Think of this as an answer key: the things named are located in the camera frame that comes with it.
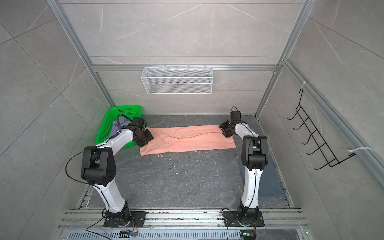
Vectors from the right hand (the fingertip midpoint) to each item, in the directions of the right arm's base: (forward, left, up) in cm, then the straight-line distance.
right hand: (219, 127), depth 106 cm
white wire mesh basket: (+22, +29, +25) cm, 44 cm away
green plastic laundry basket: (+11, +84, +4) cm, 85 cm away
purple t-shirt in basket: (+9, +72, -1) cm, 73 cm away
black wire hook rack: (-41, -37, +27) cm, 61 cm away
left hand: (-9, +47, +4) cm, 48 cm away
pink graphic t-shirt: (-9, +32, -2) cm, 33 cm away
